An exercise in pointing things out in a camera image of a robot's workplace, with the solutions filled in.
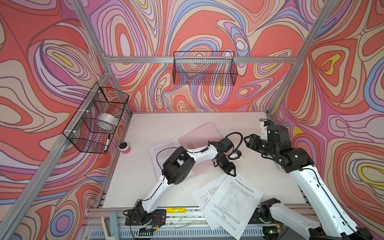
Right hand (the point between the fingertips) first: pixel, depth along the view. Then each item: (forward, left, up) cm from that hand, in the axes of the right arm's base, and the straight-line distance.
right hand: (248, 143), depth 72 cm
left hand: (-5, +3, -23) cm, 24 cm away
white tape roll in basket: (+10, +69, +9) cm, 70 cm away
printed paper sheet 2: (-17, +22, -25) cm, 37 cm away
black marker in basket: (+2, +69, +2) cm, 69 cm away
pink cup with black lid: (+11, +71, -18) cm, 74 cm away
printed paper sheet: (-22, +7, -24) cm, 34 cm away
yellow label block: (-24, +37, -22) cm, 49 cm away
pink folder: (+22, +24, -24) cm, 40 cm away
